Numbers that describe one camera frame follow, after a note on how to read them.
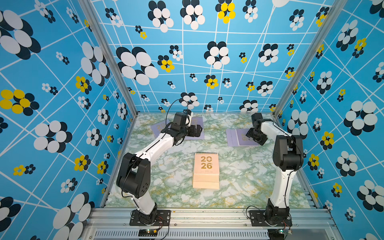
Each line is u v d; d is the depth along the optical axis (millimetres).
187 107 1167
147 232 722
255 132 852
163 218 730
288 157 560
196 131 802
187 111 778
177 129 683
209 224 722
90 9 694
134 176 453
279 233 692
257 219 727
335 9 684
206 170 865
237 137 1046
